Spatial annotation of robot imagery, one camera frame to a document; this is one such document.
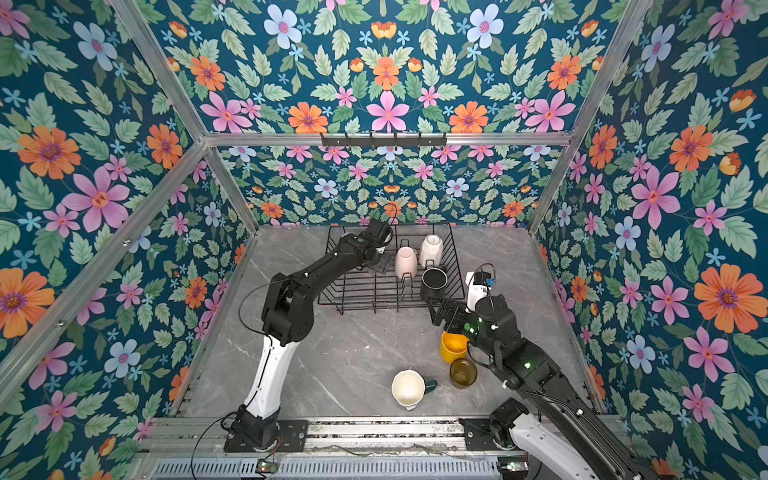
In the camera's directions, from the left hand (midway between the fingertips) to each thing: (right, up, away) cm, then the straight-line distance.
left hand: (382, 252), depth 99 cm
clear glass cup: (+1, -4, -7) cm, 8 cm away
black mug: (+16, -9, -10) cm, 22 cm away
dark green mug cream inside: (+9, -37, -21) cm, 43 cm away
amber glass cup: (+24, -34, -17) cm, 45 cm away
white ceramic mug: (+17, +1, -1) cm, 17 cm away
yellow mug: (+22, -29, -12) cm, 38 cm away
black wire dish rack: (+3, -5, +2) cm, 6 cm away
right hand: (+16, -12, -29) cm, 36 cm away
